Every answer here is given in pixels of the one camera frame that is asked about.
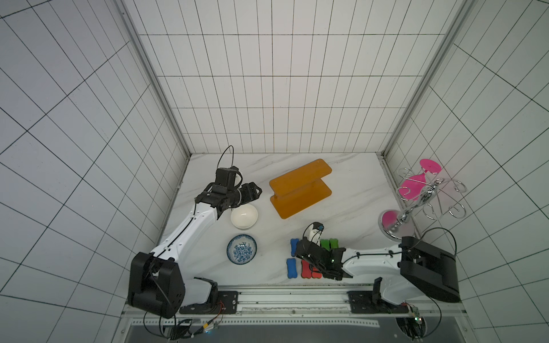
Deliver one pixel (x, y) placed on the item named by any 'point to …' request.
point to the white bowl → (244, 216)
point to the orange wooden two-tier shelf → (300, 189)
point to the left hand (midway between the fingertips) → (253, 196)
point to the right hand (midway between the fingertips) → (288, 248)
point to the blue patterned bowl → (241, 249)
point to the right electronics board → (414, 326)
